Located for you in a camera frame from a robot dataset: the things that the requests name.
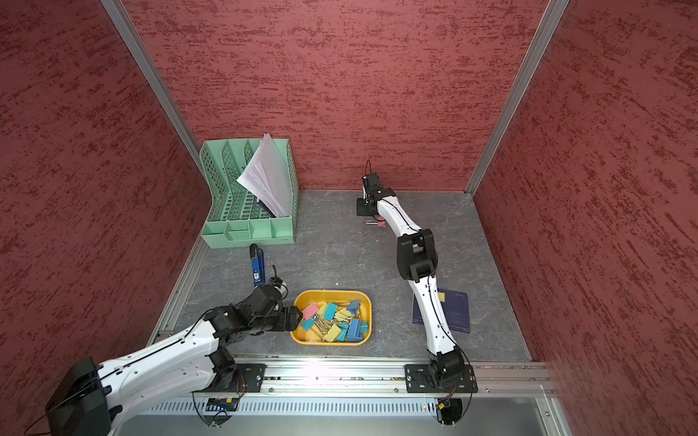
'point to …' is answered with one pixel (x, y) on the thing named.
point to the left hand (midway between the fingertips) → (289, 321)
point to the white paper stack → (268, 176)
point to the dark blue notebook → (456, 307)
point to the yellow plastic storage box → (334, 318)
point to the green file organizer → (236, 217)
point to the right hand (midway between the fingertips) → (365, 211)
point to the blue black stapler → (258, 264)
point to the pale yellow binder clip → (344, 315)
